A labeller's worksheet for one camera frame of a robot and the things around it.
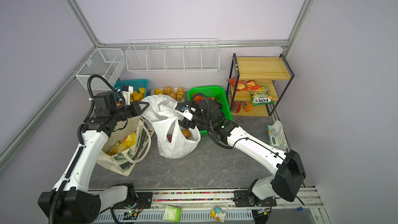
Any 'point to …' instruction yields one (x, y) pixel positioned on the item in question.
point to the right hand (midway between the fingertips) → (179, 109)
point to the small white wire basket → (108, 63)
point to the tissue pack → (276, 135)
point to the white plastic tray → (152, 92)
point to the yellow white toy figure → (216, 213)
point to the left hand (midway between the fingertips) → (149, 105)
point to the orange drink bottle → (247, 107)
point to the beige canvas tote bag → (124, 162)
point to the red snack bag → (243, 85)
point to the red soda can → (236, 106)
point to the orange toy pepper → (198, 98)
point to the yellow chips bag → (124, 144)
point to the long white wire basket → (173, 55)
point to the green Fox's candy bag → (261, 97)
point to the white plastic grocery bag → (173, 140)
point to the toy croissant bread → (168, 89)
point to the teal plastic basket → (136, 83)
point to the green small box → (172, 213)
